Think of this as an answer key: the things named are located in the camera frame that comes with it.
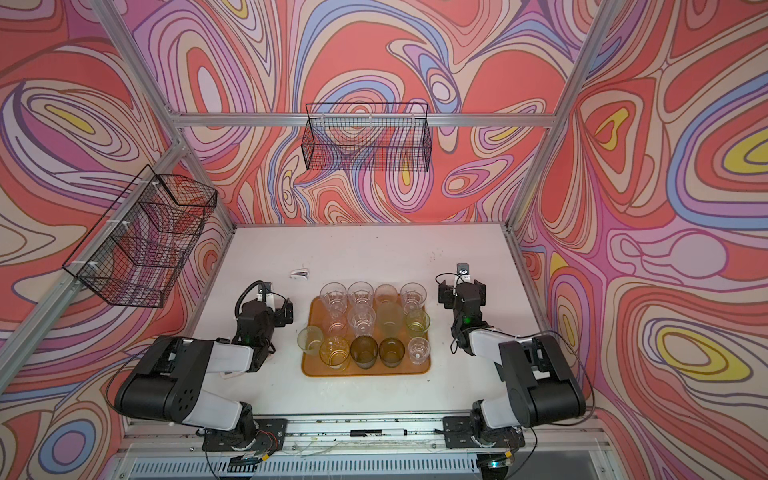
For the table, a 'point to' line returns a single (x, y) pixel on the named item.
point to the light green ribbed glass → (418, 322)
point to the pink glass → (336, 324)
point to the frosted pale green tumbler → (390, 319)
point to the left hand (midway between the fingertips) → (276, 296)
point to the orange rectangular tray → (314, 366)
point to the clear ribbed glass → (413, 296)
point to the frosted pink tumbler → (386, 295)
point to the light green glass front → (310, 339)
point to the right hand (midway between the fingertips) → (461, 286)
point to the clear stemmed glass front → (334, 295)
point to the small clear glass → (419, 350)
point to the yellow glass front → (335, 352)
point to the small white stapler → (299, 274)
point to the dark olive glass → (364, 350)
